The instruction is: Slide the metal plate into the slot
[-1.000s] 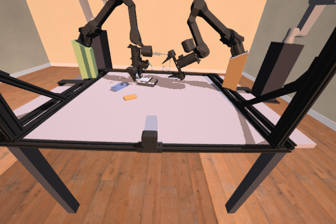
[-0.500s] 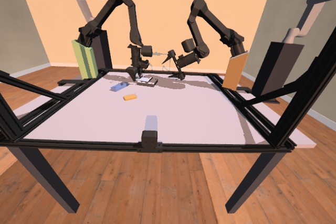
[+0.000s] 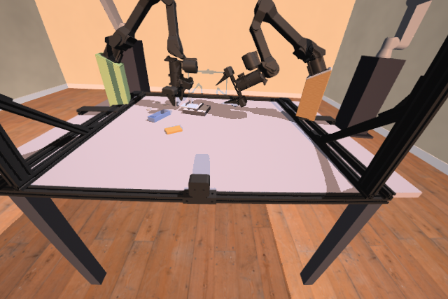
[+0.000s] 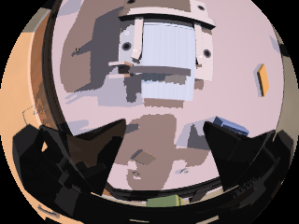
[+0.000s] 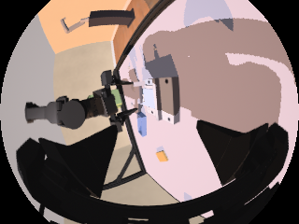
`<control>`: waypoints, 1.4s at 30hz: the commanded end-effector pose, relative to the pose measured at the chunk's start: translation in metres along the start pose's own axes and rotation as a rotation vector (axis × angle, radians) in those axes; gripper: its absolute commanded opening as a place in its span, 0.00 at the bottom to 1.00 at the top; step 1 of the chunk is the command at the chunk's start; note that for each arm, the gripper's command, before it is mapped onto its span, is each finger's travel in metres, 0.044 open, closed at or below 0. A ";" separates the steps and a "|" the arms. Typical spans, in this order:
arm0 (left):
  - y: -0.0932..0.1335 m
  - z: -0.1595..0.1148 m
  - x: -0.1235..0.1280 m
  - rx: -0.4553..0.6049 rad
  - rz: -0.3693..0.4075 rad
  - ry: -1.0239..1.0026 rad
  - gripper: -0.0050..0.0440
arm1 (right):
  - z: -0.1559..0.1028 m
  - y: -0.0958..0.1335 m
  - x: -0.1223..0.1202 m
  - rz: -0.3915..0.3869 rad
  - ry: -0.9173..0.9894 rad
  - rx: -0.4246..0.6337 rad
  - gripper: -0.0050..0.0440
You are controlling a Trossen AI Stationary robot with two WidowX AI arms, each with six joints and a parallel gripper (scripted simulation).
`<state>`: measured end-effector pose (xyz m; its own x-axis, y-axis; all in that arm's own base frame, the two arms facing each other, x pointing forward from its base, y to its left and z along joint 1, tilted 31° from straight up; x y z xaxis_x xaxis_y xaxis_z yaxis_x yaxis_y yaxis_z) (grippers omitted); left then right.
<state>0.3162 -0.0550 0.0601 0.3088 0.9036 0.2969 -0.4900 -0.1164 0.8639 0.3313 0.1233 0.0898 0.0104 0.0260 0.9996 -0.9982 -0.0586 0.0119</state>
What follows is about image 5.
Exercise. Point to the orange flat rectangular plate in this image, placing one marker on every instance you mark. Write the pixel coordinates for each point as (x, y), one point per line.
(161, 156)

